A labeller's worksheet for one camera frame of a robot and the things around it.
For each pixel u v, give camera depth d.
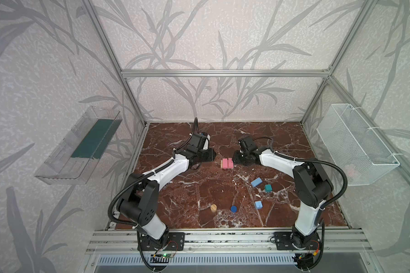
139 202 0.44
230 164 0.96
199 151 0.72
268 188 0.88
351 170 0.73
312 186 0.49
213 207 0.81
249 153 0.74
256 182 0.91
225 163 0.97
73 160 0.64
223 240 0.75
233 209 0.83
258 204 0.83
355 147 0.65
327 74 0.94
